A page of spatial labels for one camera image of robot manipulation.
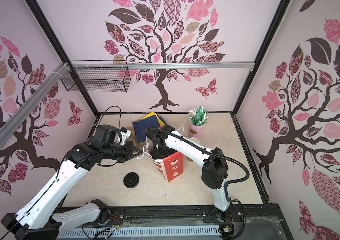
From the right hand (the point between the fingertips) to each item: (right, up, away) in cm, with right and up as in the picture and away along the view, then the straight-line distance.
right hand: (163, 155), depth 81 cm
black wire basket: (-43, +49, +14) cm, 67 cm away
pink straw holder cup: (+20, +13, +15) cm, 28 cm away
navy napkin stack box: (-20, +16, +26) cm, 37 cm away
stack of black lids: (-19, -15, +2) cm, 24 cm away
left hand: (-9, +3, -15) cm, 18 cm away
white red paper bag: (+4, -3, -10) cm, 11 cm away
